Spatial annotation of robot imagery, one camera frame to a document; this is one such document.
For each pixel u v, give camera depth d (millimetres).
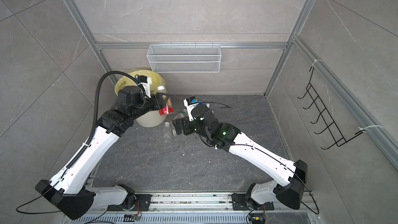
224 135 468
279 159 419
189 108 590
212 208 728
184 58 1005
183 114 1044
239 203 728
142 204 732
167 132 955
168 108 660
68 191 376
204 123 474
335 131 633
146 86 589
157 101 581
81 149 413
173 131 951
